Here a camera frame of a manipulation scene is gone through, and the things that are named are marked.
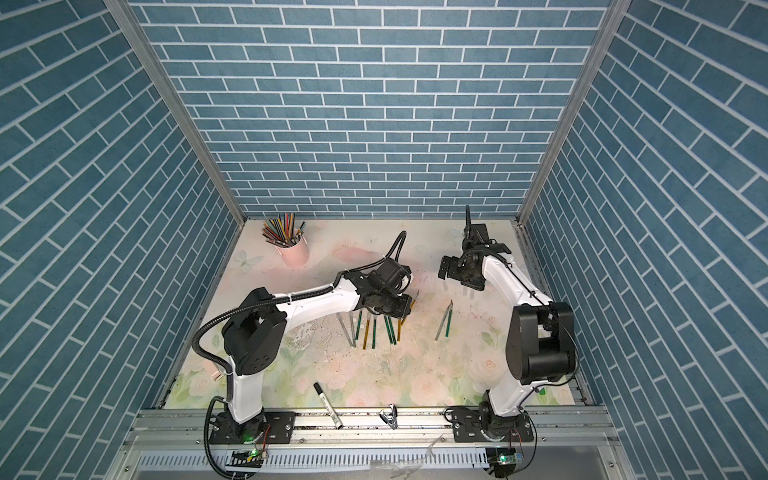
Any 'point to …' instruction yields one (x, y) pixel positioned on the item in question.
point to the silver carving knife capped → (441, 324)
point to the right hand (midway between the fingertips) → (455, 277)
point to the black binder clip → (391, 418)
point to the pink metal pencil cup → (296, 256)
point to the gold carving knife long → (366, 335)
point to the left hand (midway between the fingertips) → (418, 315)
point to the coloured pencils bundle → (280, 230)
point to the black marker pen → (336, 421)
